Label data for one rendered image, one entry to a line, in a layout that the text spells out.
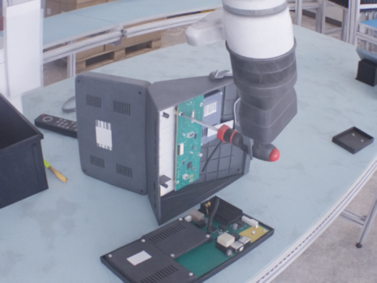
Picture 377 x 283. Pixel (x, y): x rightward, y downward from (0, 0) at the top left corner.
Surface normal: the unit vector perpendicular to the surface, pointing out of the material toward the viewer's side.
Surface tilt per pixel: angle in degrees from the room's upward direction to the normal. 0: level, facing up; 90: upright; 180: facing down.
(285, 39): 92
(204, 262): 0
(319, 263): 0
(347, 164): 0
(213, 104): 90
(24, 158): 90
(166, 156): 90
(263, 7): 102
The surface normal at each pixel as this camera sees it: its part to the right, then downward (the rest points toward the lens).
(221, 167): 0.42, 0.43
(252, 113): -0.66, 0.28
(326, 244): 0.05, -0.89
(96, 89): -0.37, 0.39
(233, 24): -0.77, 0.40
